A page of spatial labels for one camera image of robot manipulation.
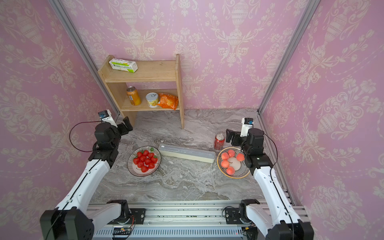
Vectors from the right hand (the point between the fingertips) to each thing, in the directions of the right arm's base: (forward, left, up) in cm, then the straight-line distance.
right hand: (235, 130), depth 78 cm
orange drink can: (+25, +57, +6) cm, 63 cm away
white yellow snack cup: (+24, +46, +3) cm, 52 cm away
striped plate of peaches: (-8, 0, -24) cm, 25 cm away
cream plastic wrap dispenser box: (-2, +26, -18) cm, 31 cm away
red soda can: (+3, +7, -15) cm, 17 cm away
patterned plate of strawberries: (-4, +53, -20) cm, 57 cm away
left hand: (+6, +60, +5) cm, 61 cm away
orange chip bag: (+22, +37, +3) cm, 43 cm away
